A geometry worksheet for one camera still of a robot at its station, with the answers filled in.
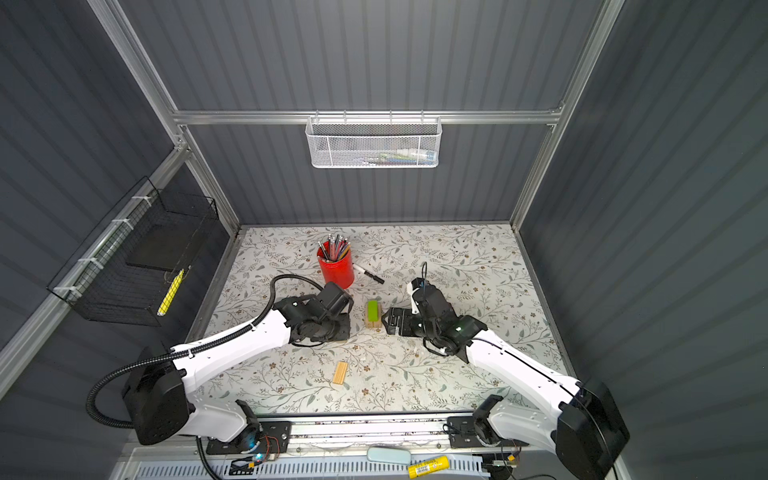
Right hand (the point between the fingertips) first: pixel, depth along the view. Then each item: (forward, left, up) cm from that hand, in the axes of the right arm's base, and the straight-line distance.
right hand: (397, 321), depth 80 cm
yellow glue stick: (-31, -7, -11) cm, 34 cm away
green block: (+8, +8, -8) cm, 14 cm away
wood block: (+5, +8, -10) cm, 14 cm away
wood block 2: (-10, +16, -11) cm, 22 cm away
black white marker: (+25, +10, -12) cm, 29 cm away
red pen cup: (+21, +19, 0) cm, 28 cm away
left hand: (-1, +14, -3) cm, 14 cm away
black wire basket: (+7, +65, +18) cm, 68 cm away
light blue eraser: (-29, +2, -10) cm, 31 cm away
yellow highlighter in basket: (+2, +52, +16) cm, 55 cm away
